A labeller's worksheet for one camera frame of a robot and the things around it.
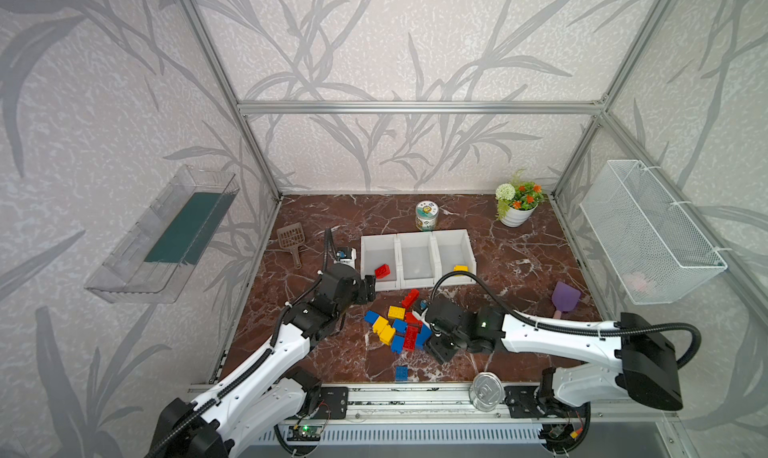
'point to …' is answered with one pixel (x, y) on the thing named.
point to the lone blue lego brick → (401, 373)
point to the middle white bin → (417, 261)
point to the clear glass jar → (486, 392)
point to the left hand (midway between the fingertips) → (369, 269)
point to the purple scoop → (564, 298)
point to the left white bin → (379, 258)
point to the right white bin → (451, 248)
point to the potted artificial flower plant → (518, 201)
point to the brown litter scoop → (292, 237)
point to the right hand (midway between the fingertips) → (431, 330)
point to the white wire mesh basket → (654, 251)
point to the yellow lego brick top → (395, 312)
